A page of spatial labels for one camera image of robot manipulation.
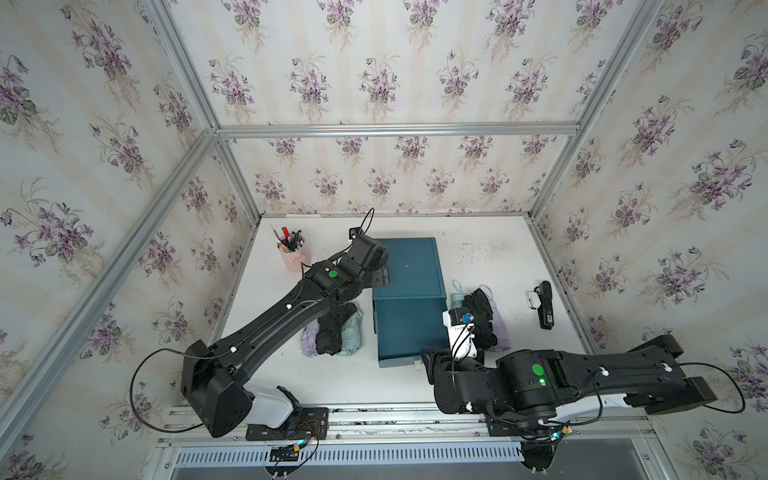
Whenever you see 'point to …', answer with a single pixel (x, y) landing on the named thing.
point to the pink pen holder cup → (294, 252)
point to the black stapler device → (541, 300)
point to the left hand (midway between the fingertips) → (379, 271)
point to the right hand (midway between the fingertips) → (431, 359)
